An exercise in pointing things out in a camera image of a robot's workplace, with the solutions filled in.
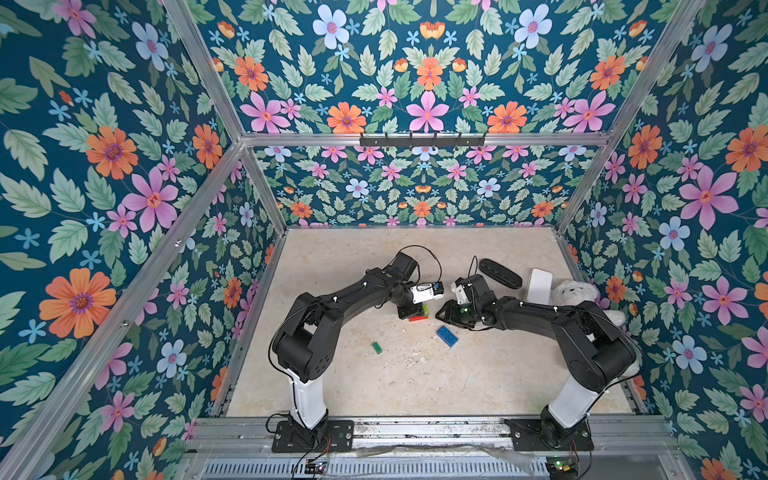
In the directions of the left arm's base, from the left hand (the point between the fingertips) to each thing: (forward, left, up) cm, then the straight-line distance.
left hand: (423, 302), depth 91 cm
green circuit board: (-43, -29, -8) cm, 53 cm away
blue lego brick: (-9, -6, -6) cm, 13 cm away
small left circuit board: (-39, +31, -8) cm, 50 cm away
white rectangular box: (+5, -40, -3) cm, 40 cm away
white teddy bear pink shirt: (-2, -45, +4) cm, 46 cm away
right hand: (-3, -5, -4) cm, 7 cm away
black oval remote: (+11, -28, -3) cm, 30 cm away
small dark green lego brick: (-11, +15, -6) cm, 20 cm away
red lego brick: (-3, +2, -5) cm, 6 cm away
